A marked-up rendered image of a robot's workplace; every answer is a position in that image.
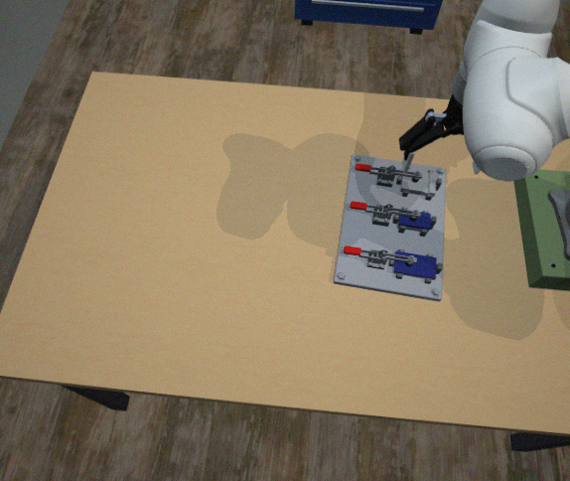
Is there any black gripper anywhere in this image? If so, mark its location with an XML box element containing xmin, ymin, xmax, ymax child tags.
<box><xmin>399</xmin><ymin>95</ymin><xmax>464</xmax><ymax>173</ymax></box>

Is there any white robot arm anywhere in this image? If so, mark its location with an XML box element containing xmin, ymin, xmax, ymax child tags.
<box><xmin>452</xmin><ymin>0</ymin><xmax>570</xmax><ymax>260</ymax></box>

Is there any toggle clamp with red handle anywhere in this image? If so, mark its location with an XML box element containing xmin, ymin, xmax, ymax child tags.
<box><xmin>356</xmin><ymin>164</ymin><xmax>422</xmax><ymax>187</ymax></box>
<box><xmin>344</xmin><ymin>246</ymin><xmax>417</xmax><ymax>269</ymax></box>
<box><xmin>350</xmin><ymin>202</ymin><xmax>421</xmax><ymax>227</ymax></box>

